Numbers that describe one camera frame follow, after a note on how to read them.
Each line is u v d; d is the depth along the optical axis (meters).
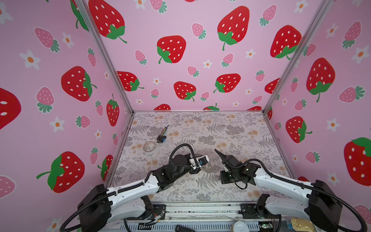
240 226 0.66
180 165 0.56
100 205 0.40
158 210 0.75
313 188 0.44
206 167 0.86
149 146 1.01
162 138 1.02
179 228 0.70
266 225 0.71
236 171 0.63
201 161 0.61
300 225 0.66
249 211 0.73
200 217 0.73
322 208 0.40
